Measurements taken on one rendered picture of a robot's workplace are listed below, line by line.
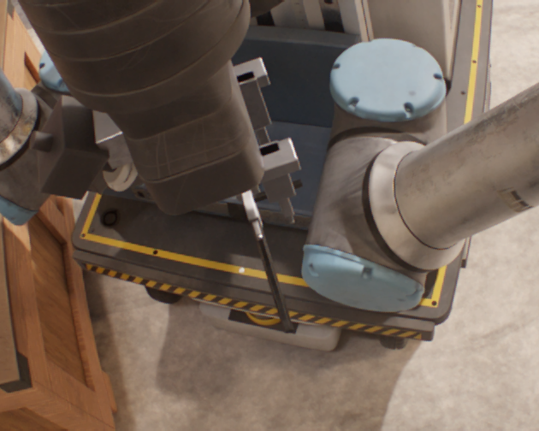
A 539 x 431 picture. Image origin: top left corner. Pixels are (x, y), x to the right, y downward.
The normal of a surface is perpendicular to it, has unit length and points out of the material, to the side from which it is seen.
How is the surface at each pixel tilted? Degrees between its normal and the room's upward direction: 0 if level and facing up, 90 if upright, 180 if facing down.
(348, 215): 53
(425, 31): 90
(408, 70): 5
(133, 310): 0
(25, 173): 88
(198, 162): 70
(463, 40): 0
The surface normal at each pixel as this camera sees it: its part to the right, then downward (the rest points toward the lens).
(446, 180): -0.83, 0.08
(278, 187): 0.26, 0.81
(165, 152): 0.19, 0.59
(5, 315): -0.18, -0.49
